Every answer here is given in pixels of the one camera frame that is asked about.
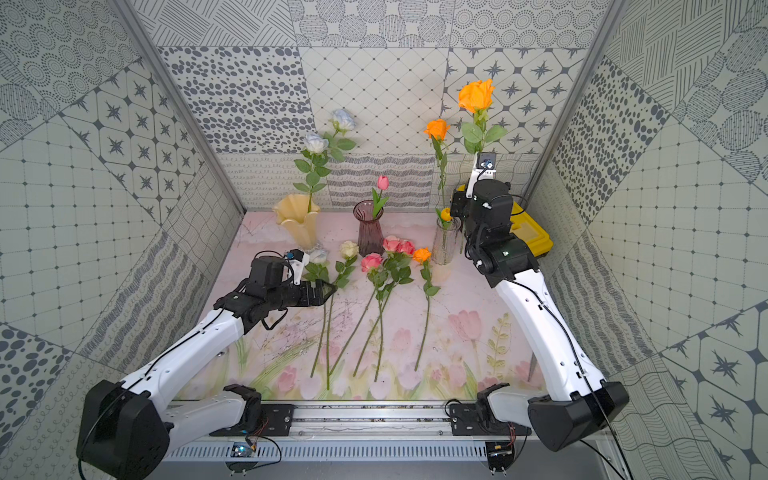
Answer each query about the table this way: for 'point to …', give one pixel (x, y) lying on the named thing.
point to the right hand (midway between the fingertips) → (472, 185)
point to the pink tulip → (378, 201)
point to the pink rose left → (375, 279)
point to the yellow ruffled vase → (293, 211)
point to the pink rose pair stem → (397, 270)
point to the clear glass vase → (444, 242)
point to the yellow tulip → (445, 217)
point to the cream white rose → (348, 250)
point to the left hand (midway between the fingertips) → (322, 282)
